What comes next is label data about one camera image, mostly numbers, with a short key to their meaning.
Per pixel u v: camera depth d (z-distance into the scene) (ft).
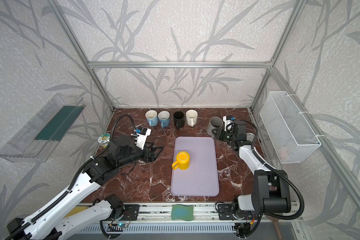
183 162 2.71
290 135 2.00
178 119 3.37
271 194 1.38
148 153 1.95
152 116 3.51
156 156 2.08
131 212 2.41
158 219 2.38
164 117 3.42
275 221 2.32
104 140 3.00
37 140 2.08
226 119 2.63
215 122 2.91
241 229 2.41
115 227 2.37
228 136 2.46
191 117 3.34
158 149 2.17
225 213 2.40
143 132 1.96
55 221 1.34
